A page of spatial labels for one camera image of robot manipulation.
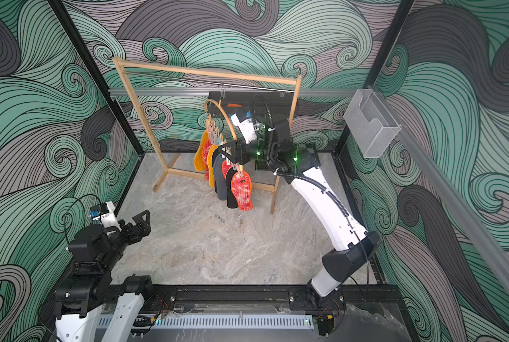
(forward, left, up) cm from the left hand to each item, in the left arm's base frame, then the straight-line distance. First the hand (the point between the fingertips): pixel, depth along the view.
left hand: (136, 214), depth 66 cm
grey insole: (+22, -23, -8) cm, 33 cm away
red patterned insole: (+33, -17, -2) cm, 38 cm away
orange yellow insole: (+34, -13, -9) cm, 38 cm away
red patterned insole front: (+12, -33, -3) cm, 36 cm away
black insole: (+11, -29, -10) cm, 33 cm away
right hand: (+16, -29, +16) cm, 37 cm away
